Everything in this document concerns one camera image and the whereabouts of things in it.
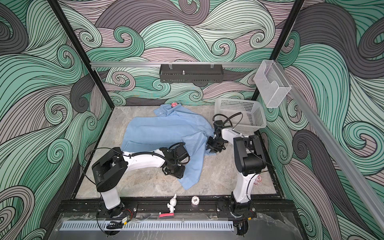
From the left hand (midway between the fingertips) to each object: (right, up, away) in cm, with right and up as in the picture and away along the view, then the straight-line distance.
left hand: (181, 175), depth 85 cm
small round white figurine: (+7, -7, -14) cm, 17 cm away
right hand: (+17, +13, +11) cm, 24 cm away
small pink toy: (-8, +44, +33) cm, 56 cm away
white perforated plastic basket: (+55, +35, +30) cm, 71 cm away
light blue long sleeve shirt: (-11, +27, +25) cm, 39 cm away
